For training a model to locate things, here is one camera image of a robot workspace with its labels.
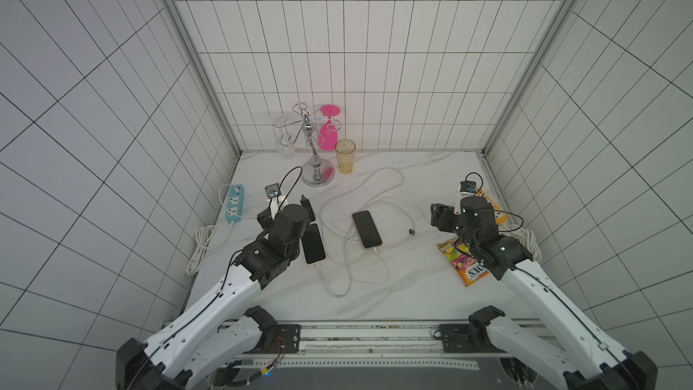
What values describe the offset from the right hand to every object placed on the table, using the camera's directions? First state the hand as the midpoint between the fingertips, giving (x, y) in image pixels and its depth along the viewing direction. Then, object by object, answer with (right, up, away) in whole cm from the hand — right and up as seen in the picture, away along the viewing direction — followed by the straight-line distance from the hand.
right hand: (433, 206), depth 79 cm
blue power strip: (-69, -3, +21) cm, 72 cm away
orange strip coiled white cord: (+35, -12, +10) cm, 38 cm away
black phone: (-19, -10, +15) cm, 26 cm away
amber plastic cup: (-27, +19, +31) cm, 45 cm away
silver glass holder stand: (-40, +10, +31) cm, 52 cm away
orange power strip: (+30, -6, +17) cm, 35 cm away
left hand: (-43, 0, -2) cm, 43 cm away
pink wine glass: (-34, +25, +23) cm, 48 cm away
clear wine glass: (-50, +20, +25) cm, 59 cm away
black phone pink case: (-38, -15, +12) cm, 42 cm away
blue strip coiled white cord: (-76, -14, +13) cm, 79 cm away
